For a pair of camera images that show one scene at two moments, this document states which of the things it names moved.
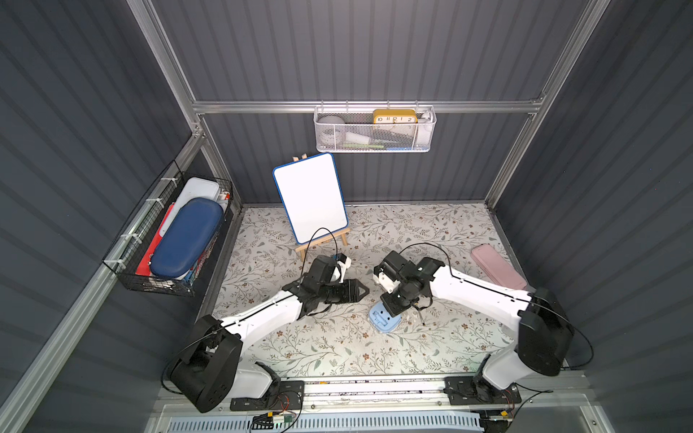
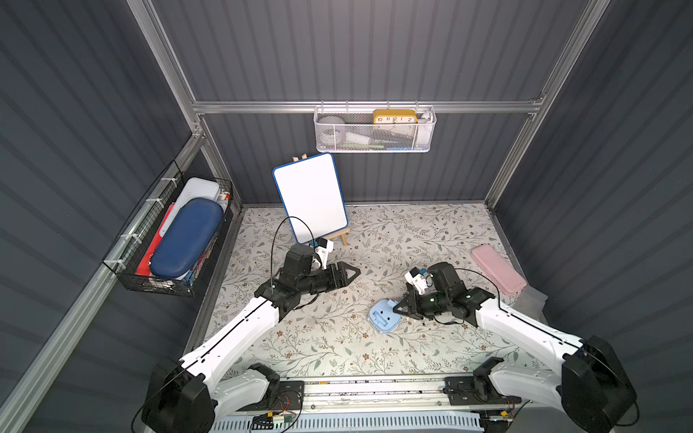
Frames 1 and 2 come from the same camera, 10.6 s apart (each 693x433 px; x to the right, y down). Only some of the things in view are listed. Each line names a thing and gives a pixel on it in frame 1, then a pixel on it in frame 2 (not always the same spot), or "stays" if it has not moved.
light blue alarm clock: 381,320 stays
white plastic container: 191,189 stays
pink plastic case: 496,268 stays
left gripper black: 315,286 -> 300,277
